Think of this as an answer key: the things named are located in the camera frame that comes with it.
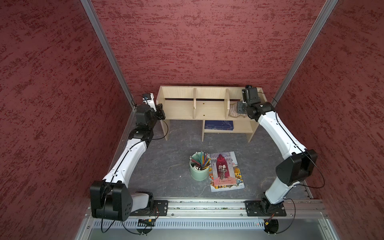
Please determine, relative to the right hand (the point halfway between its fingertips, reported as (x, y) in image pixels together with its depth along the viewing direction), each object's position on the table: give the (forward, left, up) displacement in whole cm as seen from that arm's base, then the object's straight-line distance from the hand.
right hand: (243, 108), depth 84 cm
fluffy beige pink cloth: (-3, +6, +1) cm, 7 cm away
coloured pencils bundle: (-27, +23, -13) cm, 38 cm away
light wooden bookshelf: (+3, +19, +1) cm, 19 cm away
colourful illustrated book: (-29, +12, -25) cm, 40 cm away
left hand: (-2, +46, +5) cm, 47 cm away
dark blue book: (-4, +13, -11) cm, 17 cm away
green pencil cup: (-31, +28, -21) cm, 46 cm away
